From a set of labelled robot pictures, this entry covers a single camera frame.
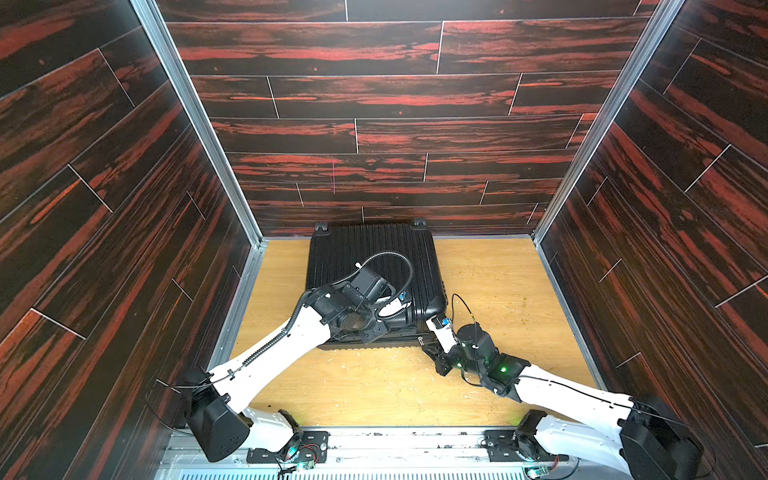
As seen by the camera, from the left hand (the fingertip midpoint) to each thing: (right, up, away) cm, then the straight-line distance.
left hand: (383, 321), depth 76 cm
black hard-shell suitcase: (-15, +19, +18) cm, 30 cm away
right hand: (+13, -7, +7) cm, 17 cm away
